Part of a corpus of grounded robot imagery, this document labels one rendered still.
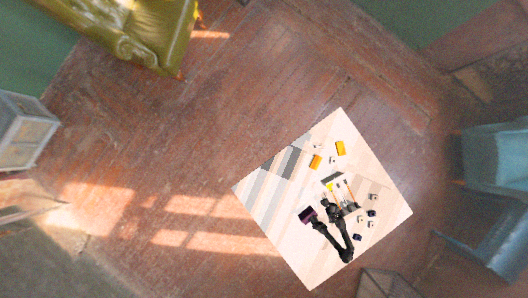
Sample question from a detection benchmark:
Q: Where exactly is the orange rectangular block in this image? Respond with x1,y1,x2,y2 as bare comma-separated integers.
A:
309,155,322,171
335,141,346,156

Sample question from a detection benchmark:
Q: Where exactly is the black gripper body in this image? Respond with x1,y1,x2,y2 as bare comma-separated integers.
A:
320,198,329,213

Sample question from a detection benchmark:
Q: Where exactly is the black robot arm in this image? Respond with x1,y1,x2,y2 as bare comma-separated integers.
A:
308,202,355,264

